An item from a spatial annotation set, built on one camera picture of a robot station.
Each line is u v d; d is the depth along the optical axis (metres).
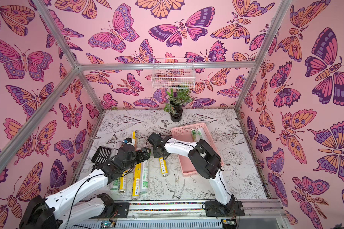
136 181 0.81
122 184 0.80
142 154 0.72
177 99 0.95
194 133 1.00
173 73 0.95
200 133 1.00
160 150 0.69
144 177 0.81
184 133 1.03
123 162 0.61
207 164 0.52
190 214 0.73
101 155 0.94
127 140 0.74
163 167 0.85
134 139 0.77
